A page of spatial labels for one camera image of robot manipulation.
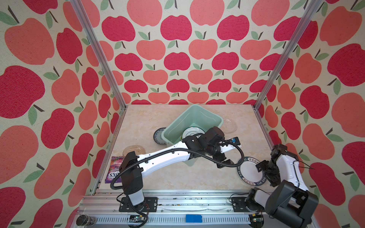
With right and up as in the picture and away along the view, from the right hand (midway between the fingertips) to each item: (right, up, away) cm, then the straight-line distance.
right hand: (268, 176), depth 79 cm
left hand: (-25, +15, -11) cm, 31 cm away
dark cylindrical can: (-92, -13, -17) cm, 94 cm away
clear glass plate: (-12, +27, +30) cm, 42 cm away
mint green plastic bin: (-42, +35, +21) cm, 58 cm away
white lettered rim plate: (-8, 0, +9) cm, 12 cm away
